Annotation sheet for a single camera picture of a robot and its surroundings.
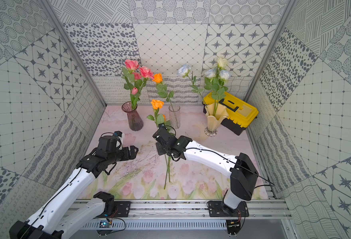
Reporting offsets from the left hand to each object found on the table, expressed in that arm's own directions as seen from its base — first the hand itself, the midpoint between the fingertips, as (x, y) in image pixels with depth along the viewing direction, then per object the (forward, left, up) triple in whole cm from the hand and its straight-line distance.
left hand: (129, 147), depth 79 cm
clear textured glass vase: (+28, -23, -5) cm, 36 cm away
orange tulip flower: (+2, -20, -17) cm, 26 cm away
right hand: (+2, -18, 0) cm, 18 cm away
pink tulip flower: (+29, +2, +10) cm, 31 cm away
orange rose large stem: (+34, -15, +14) cm, 40 cm away
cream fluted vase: (+18, -47, 0) cm, 51 cm away
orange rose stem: (+12, -16, +9) cm, 22 cm away
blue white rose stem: (+36, -47, +16) cm, 61 cm away
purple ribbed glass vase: (+24, +5, -8) cm, 26 cm away
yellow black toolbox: (+25, -66, +1) cm, 70 cm away
